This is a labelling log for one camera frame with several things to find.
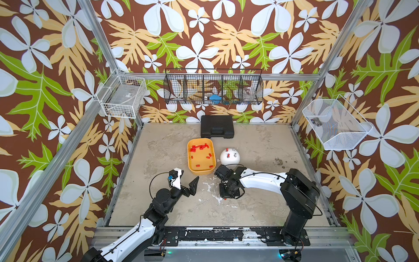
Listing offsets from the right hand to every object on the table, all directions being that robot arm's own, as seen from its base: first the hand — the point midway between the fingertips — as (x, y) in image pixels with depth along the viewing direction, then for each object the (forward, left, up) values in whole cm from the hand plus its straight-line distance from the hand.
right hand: (220, 196), depth 87 cm
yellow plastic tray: (+25, +11, +1) cm, 28 cm away
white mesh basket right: (+26, -60, +28) cm, 71 cm away
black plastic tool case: (+50, 0, +3) cm, 50 cm away
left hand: (+6, +15, +15) cm, 22 cm away
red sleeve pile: (+30, +16, +2) cm, 34 cm away
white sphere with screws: (+18, -6, +11) cm, 22 cm away
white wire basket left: (+40, +52, +35) cm, 75 cm away
